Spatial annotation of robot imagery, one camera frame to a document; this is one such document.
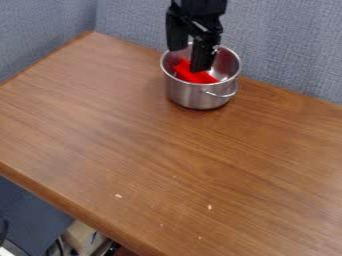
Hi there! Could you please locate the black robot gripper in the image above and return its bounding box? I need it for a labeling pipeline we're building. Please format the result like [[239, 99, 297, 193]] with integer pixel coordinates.
[[165, 0, 227, 73]]

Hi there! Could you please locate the red object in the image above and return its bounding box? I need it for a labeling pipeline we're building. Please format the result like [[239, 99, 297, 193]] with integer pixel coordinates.
[[173, 58, 217, 84]]

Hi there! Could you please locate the silver metal pot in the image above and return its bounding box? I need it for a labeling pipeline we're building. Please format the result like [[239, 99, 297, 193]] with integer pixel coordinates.
[[160, 44, 241, 110]]

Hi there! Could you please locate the beige box under table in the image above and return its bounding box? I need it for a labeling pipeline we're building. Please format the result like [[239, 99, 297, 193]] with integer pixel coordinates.
[[45, 219, 120, 256]]

